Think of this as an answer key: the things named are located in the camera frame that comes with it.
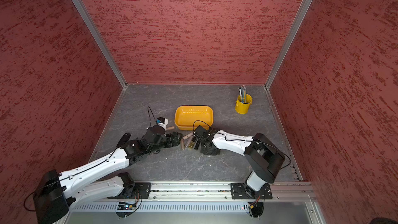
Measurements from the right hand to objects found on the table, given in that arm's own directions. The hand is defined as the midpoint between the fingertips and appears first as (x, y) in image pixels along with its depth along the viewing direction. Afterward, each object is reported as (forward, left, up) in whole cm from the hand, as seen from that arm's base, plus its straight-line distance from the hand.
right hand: (208, 154), depth 86 cm
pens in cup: (+34, -24, +13) cm, 43 cm away
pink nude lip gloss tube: (+11, +12, +2) cm, 17 cm away
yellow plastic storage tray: (+25, +11, +1) cm, 27 cm away
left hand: (+5, +18, +12) cm, 22 cm away
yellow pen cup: (+30, -25, +3) cm, 39 cm away
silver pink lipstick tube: (+8, +11, +1) cm, 14 cm away
